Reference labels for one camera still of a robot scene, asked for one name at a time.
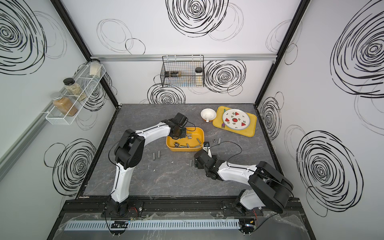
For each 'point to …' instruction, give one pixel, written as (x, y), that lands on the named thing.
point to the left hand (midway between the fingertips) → (182, 133)
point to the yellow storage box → (193, 141)
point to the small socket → (214, 140)
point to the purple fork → (223, 125)
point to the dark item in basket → (171, 74)
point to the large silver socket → (176, 145)
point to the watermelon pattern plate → (236, 119)
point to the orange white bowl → (208, 114)
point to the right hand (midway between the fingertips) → (202, 158)
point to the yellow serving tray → (248, 131)
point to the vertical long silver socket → (153, 156)
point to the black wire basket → (182, 71)
